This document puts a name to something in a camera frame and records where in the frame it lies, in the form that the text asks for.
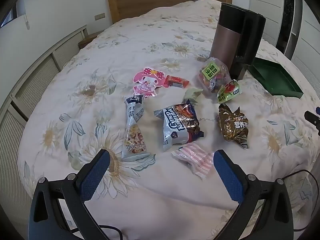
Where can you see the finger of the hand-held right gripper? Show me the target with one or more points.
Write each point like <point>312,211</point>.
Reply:
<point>310,117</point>

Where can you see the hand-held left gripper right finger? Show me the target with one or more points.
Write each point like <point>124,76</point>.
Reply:
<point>228,177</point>

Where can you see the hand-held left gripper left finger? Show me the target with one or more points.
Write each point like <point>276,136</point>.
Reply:
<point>95,175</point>

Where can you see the pink striped snack packet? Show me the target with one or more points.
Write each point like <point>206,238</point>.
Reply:
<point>195,158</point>

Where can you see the brown gold snack packet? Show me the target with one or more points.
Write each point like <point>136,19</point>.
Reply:
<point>232,127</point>

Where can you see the green tray box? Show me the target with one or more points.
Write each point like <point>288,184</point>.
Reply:
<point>275,77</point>

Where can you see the tall white blue snack packet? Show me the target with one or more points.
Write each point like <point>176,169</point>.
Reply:
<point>133,130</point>

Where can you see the silver blue cookie packet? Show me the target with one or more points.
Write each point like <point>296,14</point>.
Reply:
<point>175,127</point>

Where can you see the pale green wrapper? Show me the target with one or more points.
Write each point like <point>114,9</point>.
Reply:
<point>192,93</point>

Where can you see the clear bag of mixed candies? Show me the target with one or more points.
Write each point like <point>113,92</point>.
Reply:
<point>212,77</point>

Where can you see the small green snack packet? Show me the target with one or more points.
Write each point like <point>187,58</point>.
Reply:
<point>227,90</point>

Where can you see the black tall case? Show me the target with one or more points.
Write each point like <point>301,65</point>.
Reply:
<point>250,45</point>

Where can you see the pink cartoon character packet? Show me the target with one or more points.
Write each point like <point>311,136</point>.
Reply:
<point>147,80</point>

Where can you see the small red snack packet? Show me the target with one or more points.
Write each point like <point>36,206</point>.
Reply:
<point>176,81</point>

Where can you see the white slatted radiator cover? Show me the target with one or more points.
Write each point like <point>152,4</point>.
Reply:
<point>37,77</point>

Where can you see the white wardrobe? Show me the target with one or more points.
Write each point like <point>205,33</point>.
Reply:
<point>265,5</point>

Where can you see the floral duvet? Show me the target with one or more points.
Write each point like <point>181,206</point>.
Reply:
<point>125,55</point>

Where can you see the wooden nightstand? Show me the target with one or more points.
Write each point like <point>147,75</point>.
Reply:
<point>87,40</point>

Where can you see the wooden headboard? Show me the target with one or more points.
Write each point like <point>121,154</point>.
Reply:
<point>150,5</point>

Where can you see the window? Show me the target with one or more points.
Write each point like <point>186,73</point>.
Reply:
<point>10,15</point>

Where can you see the wall socket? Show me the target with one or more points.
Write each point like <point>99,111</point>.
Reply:
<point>100,16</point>

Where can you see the white wall fitting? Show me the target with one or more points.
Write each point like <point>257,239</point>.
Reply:
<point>27,22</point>

